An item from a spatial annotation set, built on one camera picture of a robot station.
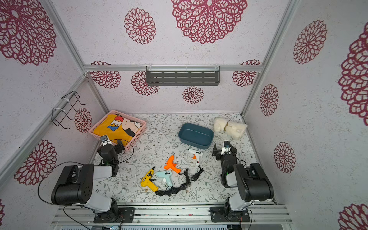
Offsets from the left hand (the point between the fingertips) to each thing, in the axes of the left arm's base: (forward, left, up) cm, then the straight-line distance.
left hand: (112, 142), depth 92 cm
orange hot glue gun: (-12, -38, -7) cm, 40 cm away
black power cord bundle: (-27, -40, -6) cm, 49 cm away
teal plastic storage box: (+12, -55, -10) cm, 57 cm away
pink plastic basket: (+8, -15, -1) cm, 17 cm away
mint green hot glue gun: (-19, -36, -7) cm, 41 cm away
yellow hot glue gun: (-22, -25, -7) cm, 34 cm away
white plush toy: (+10, -80, +1) cm, 81 cm away
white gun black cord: (-20, -53, -7) cm, 57 cm away
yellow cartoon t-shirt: (+15, +2, -2) cm, 15 cm away
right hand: (-1, -71, +2) cm, 71 cm away
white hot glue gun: (-5, -54, -8) cm, 55 cm away
